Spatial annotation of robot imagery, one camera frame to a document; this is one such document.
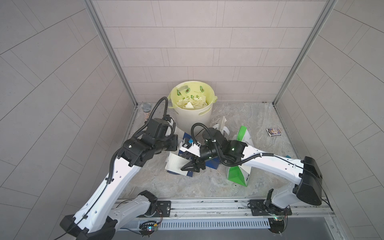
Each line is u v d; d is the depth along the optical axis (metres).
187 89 0.94
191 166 0.57
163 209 0.71
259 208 0.68
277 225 0.68
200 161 0.58
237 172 0.75
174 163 0.62
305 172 0.41
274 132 0.99
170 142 0.57
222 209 0.72
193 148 0.58
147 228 0.65
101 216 0.35
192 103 0.95
